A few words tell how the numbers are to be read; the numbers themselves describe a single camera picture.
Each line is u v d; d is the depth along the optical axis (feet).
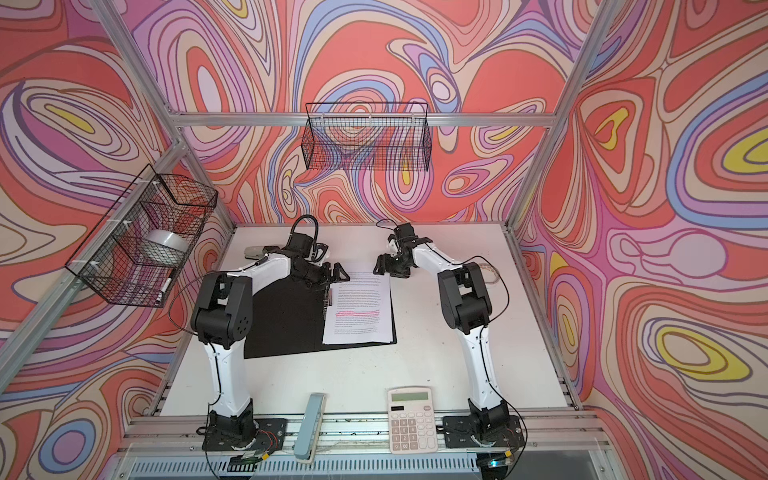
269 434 2.39
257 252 3.55
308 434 2.36
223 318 1.79
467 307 1.99
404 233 2.88
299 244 2.76
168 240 2.41
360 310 3.15
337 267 3.02
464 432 2.40
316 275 2.92
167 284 2.40
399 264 2.99
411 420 2.43
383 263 3.09
